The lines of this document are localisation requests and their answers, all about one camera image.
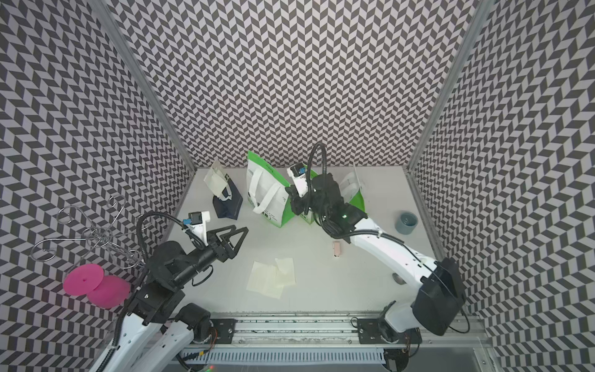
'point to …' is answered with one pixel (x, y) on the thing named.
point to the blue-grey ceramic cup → (406, 222)
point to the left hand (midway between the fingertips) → (242, 232)
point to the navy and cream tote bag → (227, 200)
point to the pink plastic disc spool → (102, 291)
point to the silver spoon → (398, 279)
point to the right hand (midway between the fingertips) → (288, 192)
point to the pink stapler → (336, 249)
